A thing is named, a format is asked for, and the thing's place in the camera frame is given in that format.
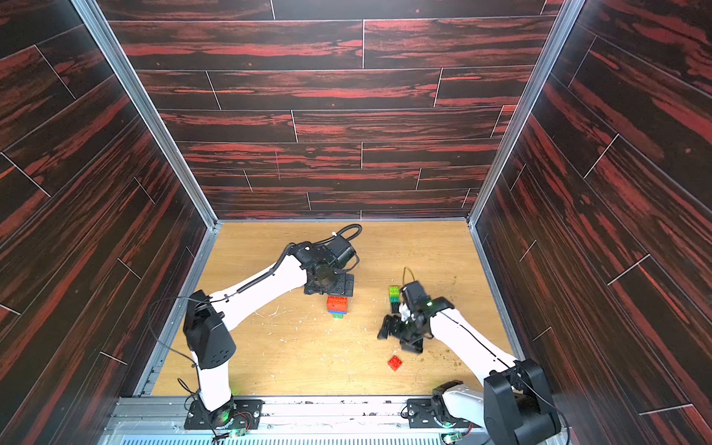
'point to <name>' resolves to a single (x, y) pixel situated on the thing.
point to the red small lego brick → (395, 362)
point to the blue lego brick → (336, 312)
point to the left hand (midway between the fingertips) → (341, 291)
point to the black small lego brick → (395, 307)
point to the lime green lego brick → (393, 290)
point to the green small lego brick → (337, 315)
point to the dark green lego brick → (395, 299)
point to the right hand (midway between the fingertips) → (394, 338)
